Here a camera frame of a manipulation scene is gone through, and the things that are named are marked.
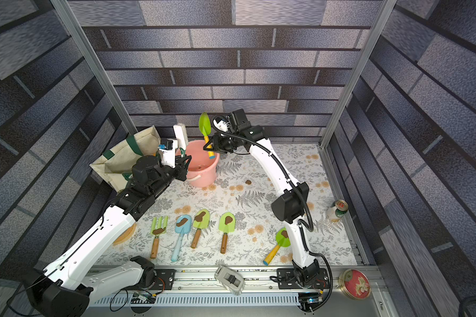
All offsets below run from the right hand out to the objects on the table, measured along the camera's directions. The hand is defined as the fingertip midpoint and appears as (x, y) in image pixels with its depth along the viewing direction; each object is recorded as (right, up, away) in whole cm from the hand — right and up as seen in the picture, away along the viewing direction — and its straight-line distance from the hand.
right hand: (205, 148), depth 79 cm
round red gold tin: (+56, -50, -10) cm, 76 cm away
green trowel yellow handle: (+33, -40, +4) cm, 52 cm away
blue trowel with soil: (-12, -35, +8) cm, 38 cm away
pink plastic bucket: (-3, -10, +6) cm, 12 cm away
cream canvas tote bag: (-46, -8, +13) cm, 48 cm away
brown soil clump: (+18, -17, +24) cm, 34 cm away
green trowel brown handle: (-4, -33, +10) cm, 35 cm away
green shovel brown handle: (+8, -35, +8) cm, 37 cm away
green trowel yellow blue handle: (0, +10, 0) cm, 10 cm away
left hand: (-5, -3, -9) cm, 11 cm away
